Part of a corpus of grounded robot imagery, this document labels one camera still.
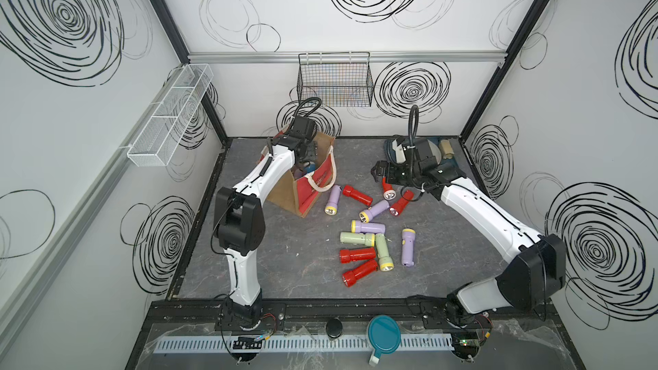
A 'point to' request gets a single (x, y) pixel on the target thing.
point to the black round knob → (334, 328)
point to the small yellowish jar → (447, 150)
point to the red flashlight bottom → (350, 277)
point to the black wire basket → (335, 79)
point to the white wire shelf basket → (158, 141)
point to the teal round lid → (384, 335)
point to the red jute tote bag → (299, 187)
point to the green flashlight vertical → (385, 261)
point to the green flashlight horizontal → (357, 238)
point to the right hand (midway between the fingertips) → (383, 172)
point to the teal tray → (456, 161)
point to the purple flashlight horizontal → (367, 227)
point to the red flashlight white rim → (388, 192)
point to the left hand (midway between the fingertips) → (302, 151)
